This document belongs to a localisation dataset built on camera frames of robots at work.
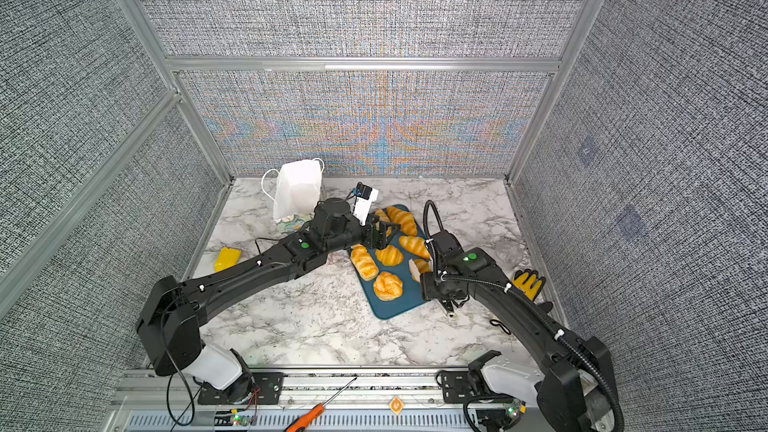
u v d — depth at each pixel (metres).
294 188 0.92
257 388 0.73
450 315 0.68
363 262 0.92
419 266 0.86
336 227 0.60
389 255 0.92
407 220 1.01
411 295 0.86
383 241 0.68
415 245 0.96
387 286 0.86
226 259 0.96
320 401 0.73
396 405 0.70
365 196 0.67
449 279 0.56
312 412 0.70
